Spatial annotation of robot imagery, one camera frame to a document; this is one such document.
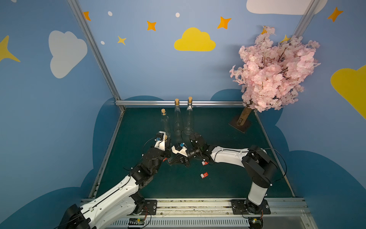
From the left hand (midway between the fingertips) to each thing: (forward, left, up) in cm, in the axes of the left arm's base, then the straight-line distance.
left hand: (167, 137), depth 76 cm
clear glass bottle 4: (-10, -1, -8) cm, 13 cm away
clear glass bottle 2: (+20, -5, -16) cm, 26 cm away
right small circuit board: (-35, -48, -25) cm, 65 cm away
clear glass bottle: (+22, -13, -19) cm, 32 cm away
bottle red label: (-5, -24, -22) cm, 32 cm away
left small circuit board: (-36, +15, -25) cm, 46 cm away
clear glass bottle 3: (+17, +4, -10) cm, 20 cm away
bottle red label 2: (-13, -22, -22) cm, 34 cm away
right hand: (-10, -3, -9) cm, 13 cm away
